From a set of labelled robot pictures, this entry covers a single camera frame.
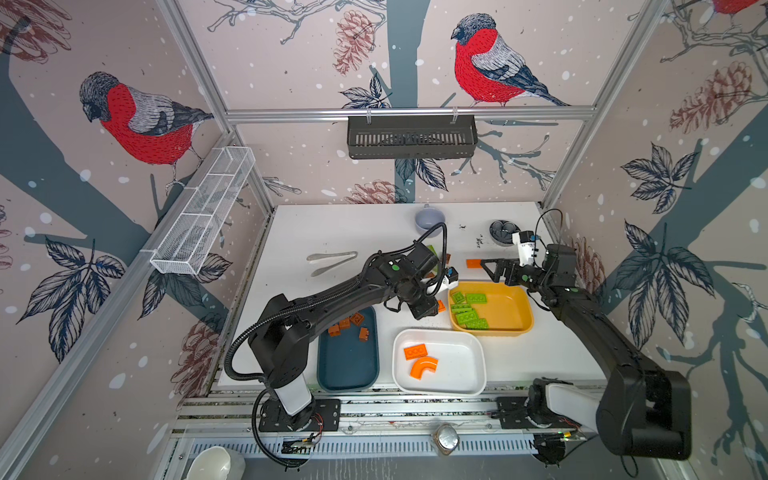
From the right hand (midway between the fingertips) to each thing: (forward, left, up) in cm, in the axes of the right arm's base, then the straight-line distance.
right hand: (492, 264), depth 84 cm
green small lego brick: (-3, +8, -14) cm, 17 cm away
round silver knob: (-41, +15, -5) cm, 44 cm away
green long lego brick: (-11, +3, -15) cm, 19 cm away
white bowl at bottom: (-48, +66, -9) cm, 82 cm away
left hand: (-13, +17, -2) cm, 22 cm away
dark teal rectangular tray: (-24, +41, -15) cm, 50 cm away
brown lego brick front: (-12, +39, -13) cm, 43 cm away
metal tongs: (+13, +57, -15) cm, 60 cm away
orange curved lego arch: (-23, +20, -16) cm, 34 cm away
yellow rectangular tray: (-5, -8, -17) cm, 20 cm away
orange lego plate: (-20, +22, -16) cm, 34 cm away
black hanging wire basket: (+44, +23, +14) cm, 52 cm away
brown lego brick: (-14, +43, -13) cm, 47 cm away
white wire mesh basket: (-7, +78, +17) cm, 80 cm away
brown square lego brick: (-16, +37, -13) cm, 43 cm away
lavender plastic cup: (+29, +17, -12) cm, 36 cm away
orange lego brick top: (-12, +15, -3) cm, 19 cm away
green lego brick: (-10, +7, -14) cm, 18 cm away
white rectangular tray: (-23, +9, -18) cm, 31 cm away
